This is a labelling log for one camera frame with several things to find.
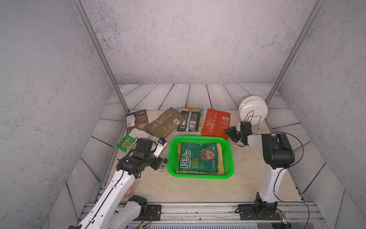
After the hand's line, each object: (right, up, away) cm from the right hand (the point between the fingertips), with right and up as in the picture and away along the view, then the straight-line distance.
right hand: (225, 130), depth 104 cm
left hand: (-41, -12, -26) cm, 50 cm away
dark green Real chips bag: (-21, -15, -16) cm, 30 cm away
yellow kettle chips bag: (-7, -18, -13) cm, 23 cm away
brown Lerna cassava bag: (-46, +3, +4) cm, 46 cm away
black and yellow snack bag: (-23, +8, +4) cm, 24 cm away
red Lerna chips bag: (-6, +5, +8) cm, 11 cm away
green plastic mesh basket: (-3, -11, -15) cm, 19 cm away
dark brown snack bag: (-67, +8, +10) cm, 68 cm away
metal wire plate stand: (+25, +2, +4) cm, 25 cm away
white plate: (+19, +15, -2) cm, 24 cm away
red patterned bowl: (-60, -32, -23) cm, 72 cm away
